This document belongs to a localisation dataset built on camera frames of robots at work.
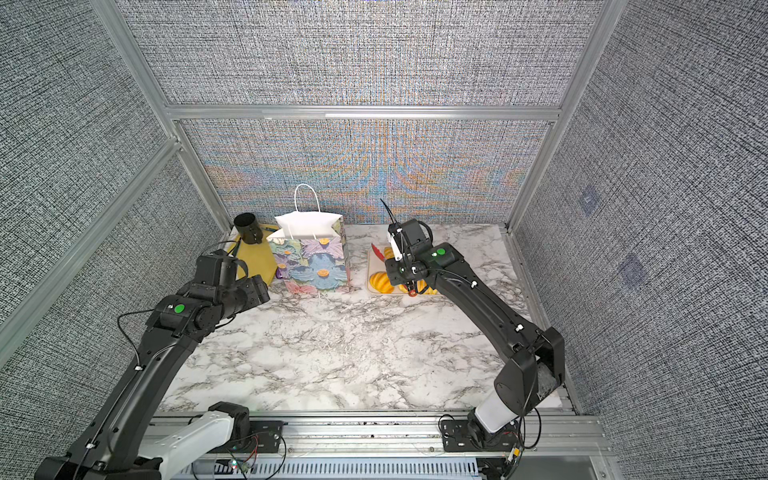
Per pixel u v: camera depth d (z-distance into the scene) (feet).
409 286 2.40
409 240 1.95
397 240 2.08
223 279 1.78
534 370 1.36
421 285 2.29
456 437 2.40
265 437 2.40
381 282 3.21
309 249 2.74
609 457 2.37
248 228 3.60
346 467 2.30
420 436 2.46
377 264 3.50
